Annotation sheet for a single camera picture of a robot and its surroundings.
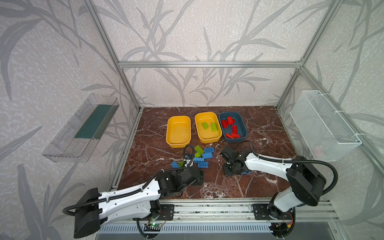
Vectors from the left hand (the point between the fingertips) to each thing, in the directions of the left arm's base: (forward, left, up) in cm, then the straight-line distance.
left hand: (199, 170), depth 78 cm
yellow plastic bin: (+29, +15, -9) cm, 34 cm away
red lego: (+39, -22, -7) cm, 46 cm away
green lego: (+15, 0, -8) cm, 17 cm away
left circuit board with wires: (-24, +23, -11) cm, 35 cm away
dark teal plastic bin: (+39, -29, -8) cm, 49 cm away
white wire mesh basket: (+7, -55, +24) cm, 60 cm away
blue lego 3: (+7, -2, -9) cm, 11 cm away
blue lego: (+12, -5, -9) cm, 16 cm away
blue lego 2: (+10, +2, -9) cm, 13 cm away
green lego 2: (+37, -3, -10) cm, 38 cm away
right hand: (+5, -16, -9) cm, 19 cm away
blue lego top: (+17, -7, -9) cm, 20 cm away
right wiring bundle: (-24, -41, -13) cm, 49 cm away
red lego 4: (+28, -24, -9) cm, 38 cm away
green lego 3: (+34, -10, -8) cm, 36 cm away
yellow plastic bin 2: (+28, -5, -10) cm, 30 cm away
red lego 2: (+33, -24, -8) cm, 42 cm away
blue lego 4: (+7, +15, -11) cm, 20 cm away
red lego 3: (+38, -18, -9) cm, 43 cm away
